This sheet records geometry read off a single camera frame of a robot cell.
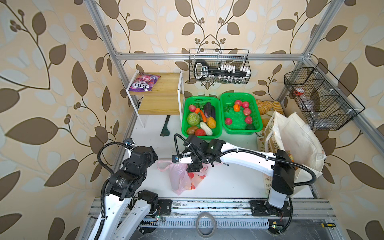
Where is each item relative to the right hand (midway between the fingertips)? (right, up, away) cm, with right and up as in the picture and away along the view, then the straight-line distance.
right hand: (187, 159), depth 77 cm
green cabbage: (+2, +21, +25) cm, 33 cm away
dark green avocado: (+41, +16, +23) cm, 50 cm away
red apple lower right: (+42, +20, +29) cm, 55 cm away
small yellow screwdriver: (+67, -29, -7) cm, 73 cm away
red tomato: (+7, +13, +20) cm, 24 cm away
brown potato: (+1, +14, +22) cm, 26 cm away
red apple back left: (+37, +34, +39) cm, 64 cm away
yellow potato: (+15, +19, +25) cm, 35 cm away
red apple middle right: (+42, +27, +32) cm, 59 cm away
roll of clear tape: (+9, -29, -6) cm, 31 cm away
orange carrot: (+5, +28, +37) cm, 47 cm away
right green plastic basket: (+38, +25, +38) cm, 60 cm away
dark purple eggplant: (+14, +27, +32) cm, 44 cm away
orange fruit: (+35, +29, +36) cm, 58 cm away
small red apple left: (+27, +19, +29) cm, 44 cm away
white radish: (+12, +13, +23) cm, 29 cm away
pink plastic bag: (-3, -10, -1) cm, 11 cm away
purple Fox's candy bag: (-25, +42, +8) cm, 50 cm away
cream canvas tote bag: (+56, +12, +4) cm, 58 cm away
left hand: (-19, +5, -6) cm, 21 cm away
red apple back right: (+43, +32, +39) cm, 66 cm away
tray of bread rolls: (+58, +29, +35) cm, 73 cm away
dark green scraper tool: (-17, +12, +26) cm, 33 cm away
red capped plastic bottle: (+61, +36, +4) cm, 71 cm away
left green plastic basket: (0, +33, +36) cm, 49 cm away
